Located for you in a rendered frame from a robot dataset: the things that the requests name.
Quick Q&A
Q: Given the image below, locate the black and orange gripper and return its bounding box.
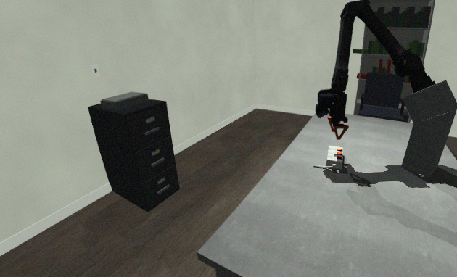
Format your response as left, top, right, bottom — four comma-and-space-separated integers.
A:
327, 106, 349, 140

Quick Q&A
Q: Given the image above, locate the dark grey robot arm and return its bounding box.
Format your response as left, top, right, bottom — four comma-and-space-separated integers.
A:
316, 0, 436, 118

